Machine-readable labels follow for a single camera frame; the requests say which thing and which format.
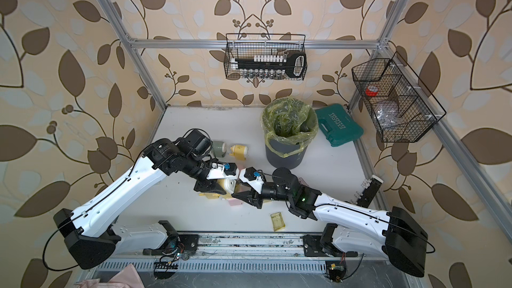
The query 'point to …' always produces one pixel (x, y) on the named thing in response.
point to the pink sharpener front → (235, 202)
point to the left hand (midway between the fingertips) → (223, 179)
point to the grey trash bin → (290, 160)
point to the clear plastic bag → (387, 113)
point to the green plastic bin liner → (289, 120)
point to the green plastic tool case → (338, 124)
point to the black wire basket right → (402, 109)
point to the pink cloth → (128, 277)
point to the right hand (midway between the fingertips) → (236, 186)
